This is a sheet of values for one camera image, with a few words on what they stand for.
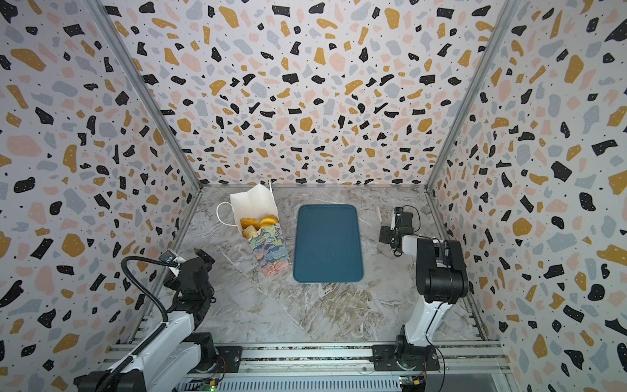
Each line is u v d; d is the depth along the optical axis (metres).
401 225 0.81
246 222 0.92
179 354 0.58
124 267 0.56
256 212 0.90
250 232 0.79
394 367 0.73
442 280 0.51
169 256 0.69
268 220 0.87
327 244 0.99
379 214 1.06
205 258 0.79
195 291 0.64
